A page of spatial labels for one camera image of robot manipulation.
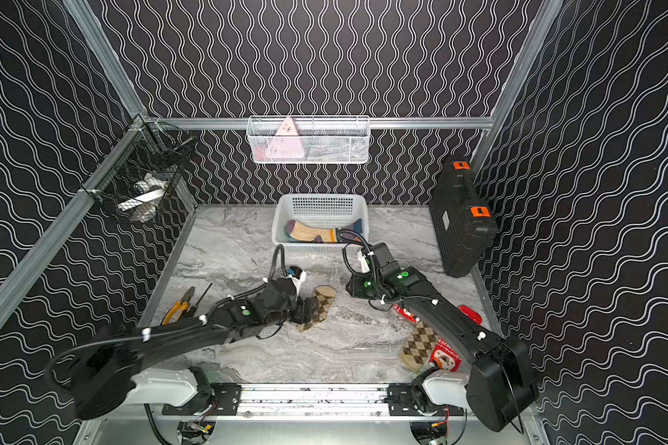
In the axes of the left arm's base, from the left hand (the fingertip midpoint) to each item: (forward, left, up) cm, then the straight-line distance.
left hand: (312, 299), depth 80 cm
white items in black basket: (+17, +46, +22) cm, 54 cm away
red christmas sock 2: (-10, -40, -12) cm, 43 cm away
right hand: (+5, -11, +1) cm, 12 cm away
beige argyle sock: (+8, -3, -12) cm, 15 cm away
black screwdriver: (-1, +40, -12) cm, 42 cm away
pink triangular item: (+42, +13, +23) cm, 50 cm away
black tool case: (+21, -44, +11) cm, 50 cm away
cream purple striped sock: (+33, +10, -10) cm, 36 cm away
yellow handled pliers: (-1, +44, -12) cm, 46 cm away
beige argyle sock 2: (-8, -32, -12) cm, 35 cm away
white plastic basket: (+40, +2, -11) cm, 41 cm away
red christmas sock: (+3, -30, -11) cm, 32 cm away
